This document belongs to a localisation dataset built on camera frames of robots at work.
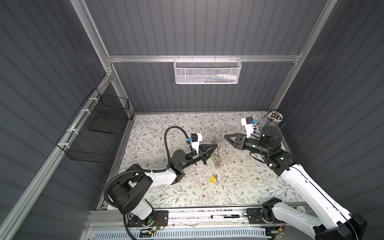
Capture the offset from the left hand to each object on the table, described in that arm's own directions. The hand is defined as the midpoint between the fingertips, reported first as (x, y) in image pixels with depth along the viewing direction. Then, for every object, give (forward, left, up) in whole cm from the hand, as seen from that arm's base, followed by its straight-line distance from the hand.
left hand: (218, 146), depth 71 cm
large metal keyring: (-5, 0, -4) cm, 6 cm away
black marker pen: (-25, -3, -25) cm, 36 cm away
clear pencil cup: (+24, -41, -8) cm, 48 cm away
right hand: (+1, -4, +5) cm, 6 cm away
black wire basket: (+9, +61, +2) cm, 62 cm away
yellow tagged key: (-5, 0, -26) cm, 26 cm away
